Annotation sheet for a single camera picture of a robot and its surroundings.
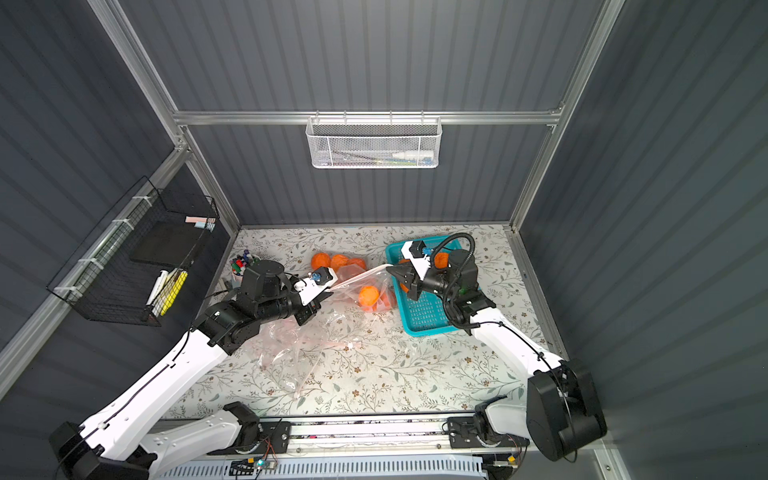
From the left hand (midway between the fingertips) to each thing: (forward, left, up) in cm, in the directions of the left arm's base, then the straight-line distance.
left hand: (324, 288), depth 71 cm
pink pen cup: (+15, +33, -17) cm, 40 cm away
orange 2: (+24, +2, -20) cm, 31 cm away
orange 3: (+24, -5, -20) cm, 31 cm away
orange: (+25, +8, -19) cm, 32 cm away
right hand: (+6, -18, +1) cm, 19 cm away
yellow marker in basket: (-2, +35, +1) cm, 35 cm away
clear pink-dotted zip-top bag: (-9, +10, -19) cm, 23 cm away
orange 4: (+3, -10, -9) cm, 14 cm away
